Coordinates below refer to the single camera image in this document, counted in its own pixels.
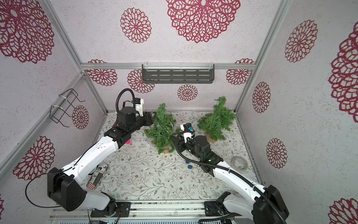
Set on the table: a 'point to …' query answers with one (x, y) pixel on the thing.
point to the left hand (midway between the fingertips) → (152, 113)
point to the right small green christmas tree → (216, 123)
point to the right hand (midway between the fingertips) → (174, 133)
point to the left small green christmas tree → (164, 128)
